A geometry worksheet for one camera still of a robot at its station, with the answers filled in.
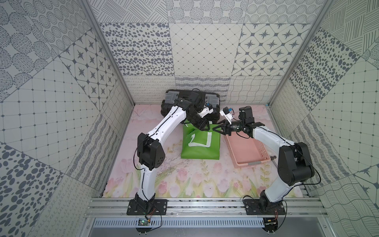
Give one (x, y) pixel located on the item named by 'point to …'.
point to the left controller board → (143, 221)
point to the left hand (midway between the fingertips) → (205, 123)
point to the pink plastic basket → (246, 152)
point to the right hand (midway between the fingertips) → (215, 129)
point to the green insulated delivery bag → (199, 144)
